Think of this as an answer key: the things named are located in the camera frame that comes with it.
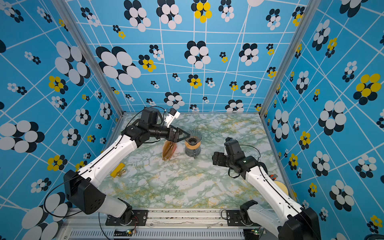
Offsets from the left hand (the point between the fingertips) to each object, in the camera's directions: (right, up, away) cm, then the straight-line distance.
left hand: (185, 133), depth 72 cm
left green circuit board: (-28, -48, -1) cm, 55 cm away
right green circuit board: (+32, -48, -1) cm, 57 cm away
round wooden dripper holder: (+3, -9, +18) cm, 20 cm away
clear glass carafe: (+3, -13, +20) cm, 24 cm away
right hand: (+18, -14, +10) cm, 25 cm away
